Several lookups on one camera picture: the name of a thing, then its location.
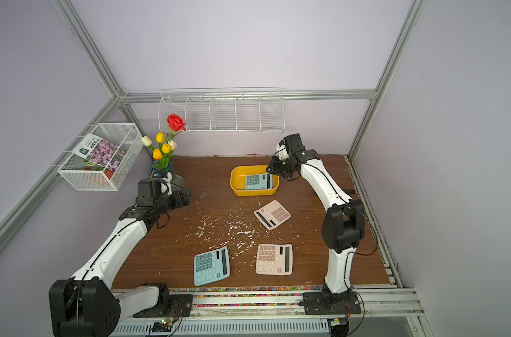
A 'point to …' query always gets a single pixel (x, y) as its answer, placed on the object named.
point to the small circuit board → (159, 326)
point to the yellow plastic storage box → (238, 176)
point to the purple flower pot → (105, 156)
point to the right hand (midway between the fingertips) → (269, 168)
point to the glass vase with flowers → (163, 154)
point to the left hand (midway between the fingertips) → (183, 194)
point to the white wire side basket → (84, 177)
